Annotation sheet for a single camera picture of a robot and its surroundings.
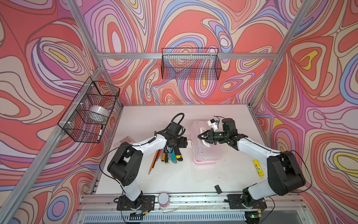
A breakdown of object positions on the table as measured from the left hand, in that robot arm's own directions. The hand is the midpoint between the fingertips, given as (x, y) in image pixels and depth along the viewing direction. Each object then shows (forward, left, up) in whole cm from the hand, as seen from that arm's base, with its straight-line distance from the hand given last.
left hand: (185, 142), depth 90 cm
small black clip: (-27, -19, -7) cm, 33 cm away
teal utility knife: (-6, +8, -6) cm, 12 cm away
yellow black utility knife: (-6, +4, -5) cm, 9 cm away
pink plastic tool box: (-11, -11, +8) cm, 18 cm away
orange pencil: (-11, +20, -6) cm, 24 cm away
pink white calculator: (+6, +41, -5) cm, 41 cm away
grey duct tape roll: (+1, +45, +28) cm, 53 cm away
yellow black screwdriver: (-8, +12, -5) cm, 15 cm away
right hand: (-2, -9, +8) cm, 12 cm away
